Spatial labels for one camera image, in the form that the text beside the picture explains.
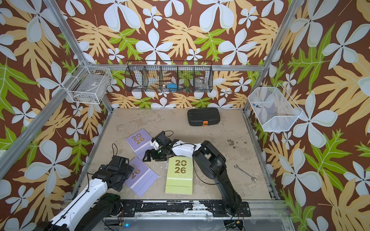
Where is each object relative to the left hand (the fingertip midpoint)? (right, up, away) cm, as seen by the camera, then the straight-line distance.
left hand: (131, 172), depth 86 cm
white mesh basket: (+86, +38, -2) cm, 94 cm away
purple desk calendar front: (+7, -3, -1) cm, 8 cm away
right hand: (+10, +7, +2) cm, 12 cm away
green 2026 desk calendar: (+29, -2, -5) cm, 30 cm away
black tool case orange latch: (+47, +35, +22) cm, 62 cm away
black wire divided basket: (+22, +62, +11) cm, 67 cm away
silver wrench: (+73, -3, -1) cm, 73 cm away
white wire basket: (-25, +53, 0) cm, 58 cm away
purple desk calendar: (+1, +17, +13) cm, 21 cm away
